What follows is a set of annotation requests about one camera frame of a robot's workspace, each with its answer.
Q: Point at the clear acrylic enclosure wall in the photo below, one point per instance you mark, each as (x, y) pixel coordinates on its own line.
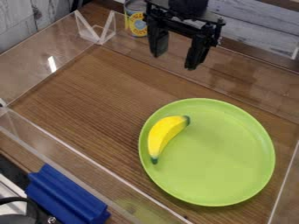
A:
(68, 162)

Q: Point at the blue plastic block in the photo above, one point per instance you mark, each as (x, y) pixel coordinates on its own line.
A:
(64, 199)

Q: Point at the yellow blue tin can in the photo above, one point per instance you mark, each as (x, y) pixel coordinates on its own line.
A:
(135, 23)

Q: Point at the yellow toy banana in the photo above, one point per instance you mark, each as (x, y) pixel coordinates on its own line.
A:
(163, 132)

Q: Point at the green plastic plate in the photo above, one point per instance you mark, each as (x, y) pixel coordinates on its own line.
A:
(220, 161)

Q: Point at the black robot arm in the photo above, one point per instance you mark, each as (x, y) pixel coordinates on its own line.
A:
(187, 18)

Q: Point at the clear acrylic triangle bracket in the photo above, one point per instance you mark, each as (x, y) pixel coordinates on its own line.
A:
(95, 33)

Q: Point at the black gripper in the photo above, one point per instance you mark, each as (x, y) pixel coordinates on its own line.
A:
(186, 17)

